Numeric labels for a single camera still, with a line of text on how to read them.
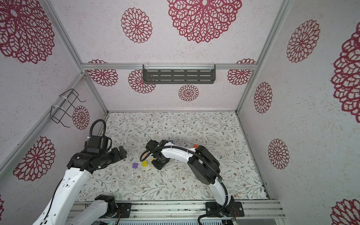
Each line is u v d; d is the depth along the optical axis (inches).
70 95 32.1
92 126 22.6
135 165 35.4
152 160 31.4
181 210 29.9
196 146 38.8
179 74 37.0
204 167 20.0
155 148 26.1
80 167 18.6
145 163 35.3
